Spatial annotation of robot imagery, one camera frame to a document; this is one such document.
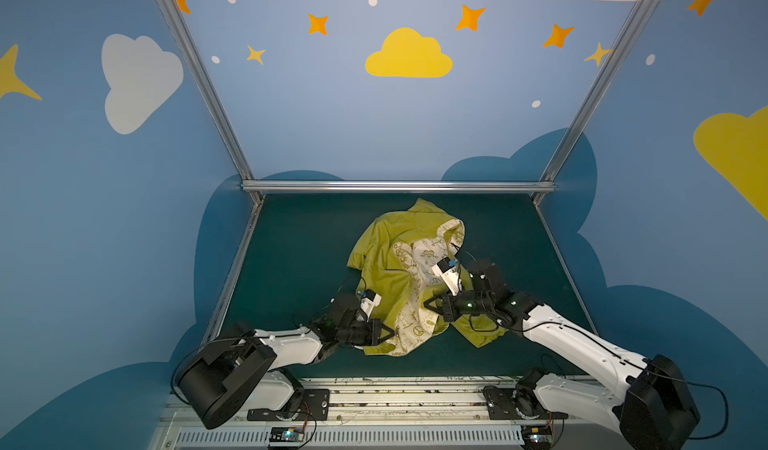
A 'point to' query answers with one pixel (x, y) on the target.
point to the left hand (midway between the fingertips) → (396, 332)
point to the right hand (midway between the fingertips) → (429, 301)
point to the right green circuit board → (536, 436)
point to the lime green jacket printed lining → (395, 257)
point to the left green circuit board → (289, 434)
